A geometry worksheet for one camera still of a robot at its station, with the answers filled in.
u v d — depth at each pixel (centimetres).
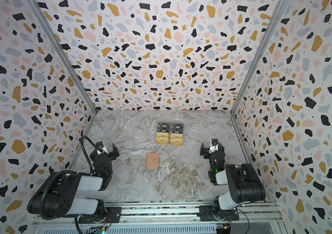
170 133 100
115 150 84
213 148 80
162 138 100
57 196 44
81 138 65
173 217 74
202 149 85
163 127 100
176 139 100
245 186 45
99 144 74
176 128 100
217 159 70
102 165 68
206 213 73
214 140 79
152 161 93
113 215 73
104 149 78
